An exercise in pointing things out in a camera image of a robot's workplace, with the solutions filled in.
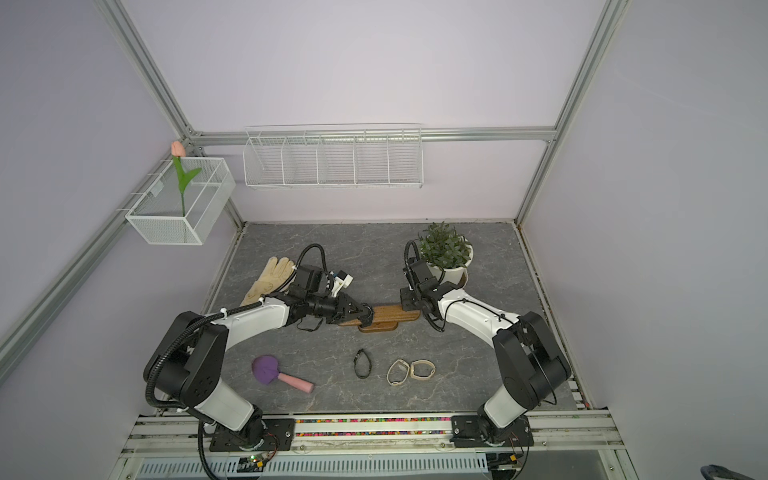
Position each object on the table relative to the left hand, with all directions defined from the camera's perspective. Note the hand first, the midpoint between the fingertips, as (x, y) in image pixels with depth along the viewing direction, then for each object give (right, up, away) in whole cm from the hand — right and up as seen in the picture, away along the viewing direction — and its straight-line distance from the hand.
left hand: (365, 315), depth 83 cm
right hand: (+13, +5, +8) cm, 16 cm away
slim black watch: (-3, -14, 0) cm, 14 cm away
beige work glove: (-35, +9, +22) cm, 42 cm away
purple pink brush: (-28, -15, 0) cm, 32 cm away
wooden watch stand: (+6, -2, +3) cm, 7 cm away
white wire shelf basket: (-12, +50, +16) cm, 54 cm away
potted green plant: (+23, +19, +8) cm, 31 cm away
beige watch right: (+16, -16, +1) cm, 23 cm away
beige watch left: (+9, -17, +1) cm, 19 cm away
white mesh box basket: (-56, +28, -3) cm, 63 cm away
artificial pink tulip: (-52, +39, +2) cm, 65 cm away
